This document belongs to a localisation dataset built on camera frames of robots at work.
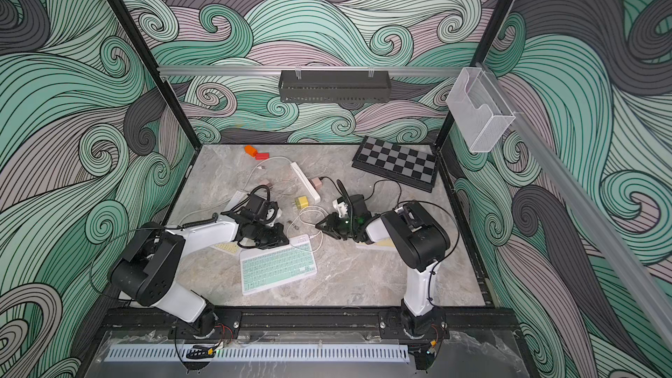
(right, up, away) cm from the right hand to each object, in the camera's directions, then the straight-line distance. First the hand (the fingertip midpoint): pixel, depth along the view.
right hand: (319, 227), depth 93 cm
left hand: (-10, -3, -5) cm, 12 cm away
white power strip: (-6, +16, +11) cm, 20 cm away
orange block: (-33, +30, +25) cm, 51 cm away
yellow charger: (-7, +9, +5) cm, 12 cm away
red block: (-27, +27, +25) cm, 46 cm away
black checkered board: (+40, +23, +15) cm, 48 cm away
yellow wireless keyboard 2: (+18, +1, -21) cm, 28 cm away
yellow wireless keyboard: (-30, -5, -5) cm, 31 cm away
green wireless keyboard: (-18, -11, -9) cm, 23 cm away
